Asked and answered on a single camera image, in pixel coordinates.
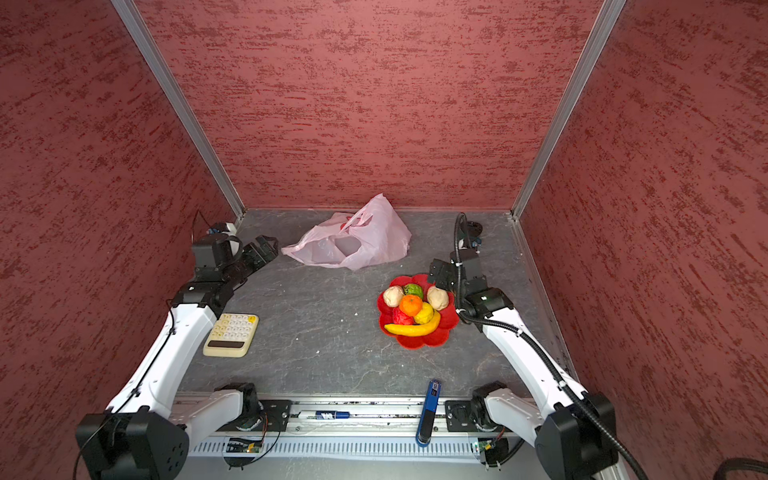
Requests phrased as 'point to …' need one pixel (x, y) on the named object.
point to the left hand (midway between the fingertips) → (268, 253)
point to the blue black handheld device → (428, 415)
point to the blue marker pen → (323, 415)
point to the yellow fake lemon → (425, 315)
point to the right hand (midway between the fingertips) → (442, 274)
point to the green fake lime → (413, 289)
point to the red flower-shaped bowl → (448, 316)
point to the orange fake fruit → (411, 304)
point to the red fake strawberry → (399, 317)
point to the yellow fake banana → (415, 330)
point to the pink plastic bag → (374, 233)
